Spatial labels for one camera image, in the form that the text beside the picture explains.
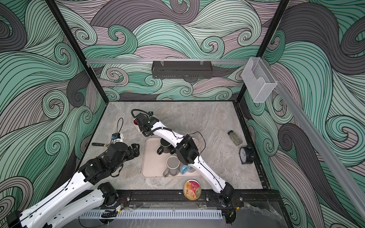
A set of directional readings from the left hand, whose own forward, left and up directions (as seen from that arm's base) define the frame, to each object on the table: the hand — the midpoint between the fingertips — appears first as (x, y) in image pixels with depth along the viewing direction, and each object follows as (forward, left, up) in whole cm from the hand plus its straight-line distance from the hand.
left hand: (134, 146), depth 76 cm
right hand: (+19, -4, -12) cm, 23 cm away
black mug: (+4, -17, -6) cm, 18 cm away
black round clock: (0, -64, -7) cm, 65 cm away
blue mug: (-9, -28, -7) cm, 30 cm away
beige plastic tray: (0, -12, -16) cm, 20 cm away
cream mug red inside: (+20, +5, -8) cm, 22 cm away
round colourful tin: (-18, -32, -11) cm, 38 cm away
